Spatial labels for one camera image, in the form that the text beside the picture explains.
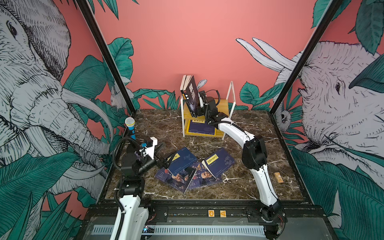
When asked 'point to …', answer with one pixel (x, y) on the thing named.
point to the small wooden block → (278, 177)
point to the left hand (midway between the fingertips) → (169, 146)
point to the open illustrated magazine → (194, 176)
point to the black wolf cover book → (191, 96)
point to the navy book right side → (218, 162)
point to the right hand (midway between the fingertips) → (197, 100)
